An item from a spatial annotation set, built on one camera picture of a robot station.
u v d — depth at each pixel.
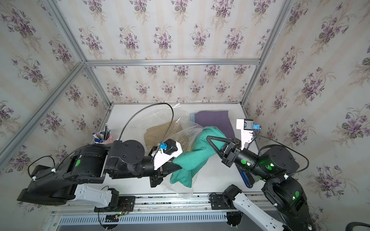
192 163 0.42
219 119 1.00
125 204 0.72
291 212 0.34
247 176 0.80
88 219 0.73
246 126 0.40
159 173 0.37
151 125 1.02
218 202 0.73
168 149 0.34
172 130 0.94
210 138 0.45
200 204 0.75
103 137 0.88
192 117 1.03
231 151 0.41
